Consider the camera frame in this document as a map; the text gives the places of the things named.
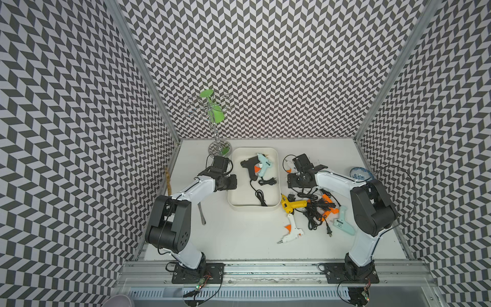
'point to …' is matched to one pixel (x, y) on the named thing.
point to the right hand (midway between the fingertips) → (295, 184)
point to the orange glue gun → (334, 210)
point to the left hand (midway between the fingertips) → (233, 183)
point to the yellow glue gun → (288, 205)
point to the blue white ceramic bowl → (360, 174)
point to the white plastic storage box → (243, 197)
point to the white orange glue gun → (293, 231)
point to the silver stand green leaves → (213, 109)
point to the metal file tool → (203, 219)
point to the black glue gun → (254, 166)
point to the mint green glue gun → (264, 162)
